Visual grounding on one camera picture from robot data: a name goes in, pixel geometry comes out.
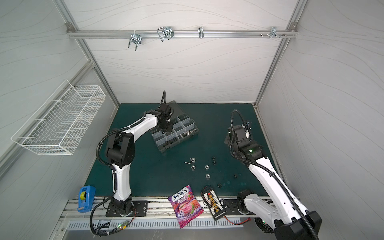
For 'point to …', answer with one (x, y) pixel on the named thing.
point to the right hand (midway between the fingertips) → (242, 134)
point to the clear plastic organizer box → (184, 128)
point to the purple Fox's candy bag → (185, 206)
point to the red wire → (249, 219)
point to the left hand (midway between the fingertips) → (171, 126)
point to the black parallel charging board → (213, 203)
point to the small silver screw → (185, 162)
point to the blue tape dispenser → (86, 198)
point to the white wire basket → (60, 123)
